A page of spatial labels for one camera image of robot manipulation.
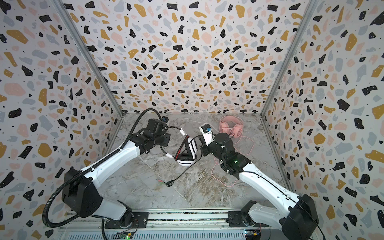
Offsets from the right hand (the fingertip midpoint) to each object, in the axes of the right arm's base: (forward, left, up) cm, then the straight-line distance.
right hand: (198, 134), depth 73 cm
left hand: (+7, +18, -8) cm, 21 cm away
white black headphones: (-5, +6, -9) cm, 12 cm away
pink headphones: (+30, -23, -27) cm, 47 cm away
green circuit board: (-39, +34, -28) cm, 59 cm away
